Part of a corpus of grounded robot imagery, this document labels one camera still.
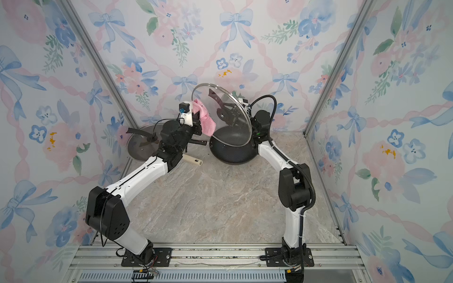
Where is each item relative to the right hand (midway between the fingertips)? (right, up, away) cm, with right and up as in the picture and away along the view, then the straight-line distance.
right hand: (219, 106), depth 71 cm
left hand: (-8, -1, +3) cm, 9 cm away
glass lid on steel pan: (-48, -13, +36) cm, 62 cm away
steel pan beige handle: (-15, -23, +18) cm, 33 cm away
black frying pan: (+6, -16, +7) cm, 18 cm away
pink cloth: (-6, -7, +6) cm, 11 cm away
